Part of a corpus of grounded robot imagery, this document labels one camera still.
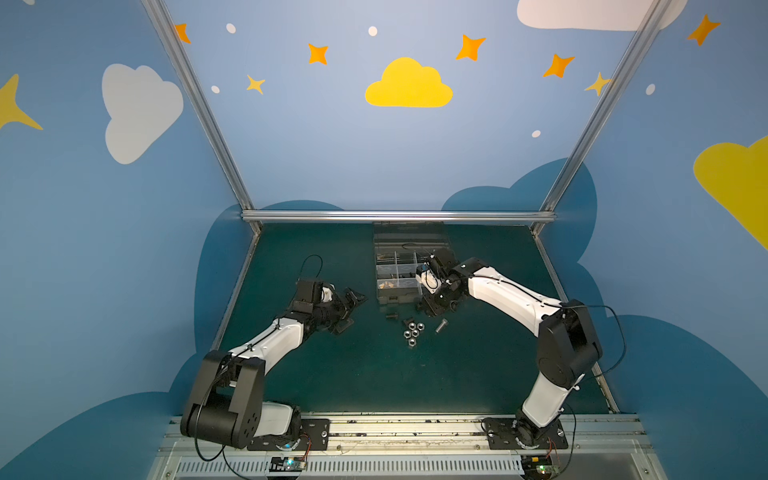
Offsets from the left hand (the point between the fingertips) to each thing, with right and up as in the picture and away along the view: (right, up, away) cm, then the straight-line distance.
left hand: (367, 307), depth 86 cm
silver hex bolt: (+24, -6, +7) cm, 26 cm away
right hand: (+21, 0, +3) cm, 21 cm away
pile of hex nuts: (+14, -9, +6) cm, 18 cm away
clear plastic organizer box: (+9, +17, -8) cm, 21 cm away
